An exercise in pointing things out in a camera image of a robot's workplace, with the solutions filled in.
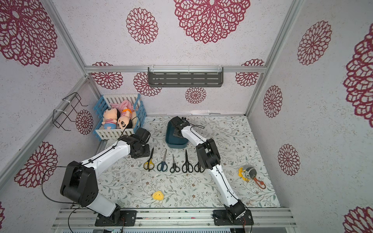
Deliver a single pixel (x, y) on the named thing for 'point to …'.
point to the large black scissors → (187, 166)
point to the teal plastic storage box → (174, 139)
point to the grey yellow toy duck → (250, 173)
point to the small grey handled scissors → (174, 167)
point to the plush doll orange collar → (125, 122)
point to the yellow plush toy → (158, 195)
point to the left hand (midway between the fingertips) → (144, 153)
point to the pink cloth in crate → (126, 103)
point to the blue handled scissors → (162, 166)
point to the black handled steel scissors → (198, 168)
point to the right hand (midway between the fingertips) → (183, 133)
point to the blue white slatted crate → (100, 134)
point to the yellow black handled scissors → (149, 164)
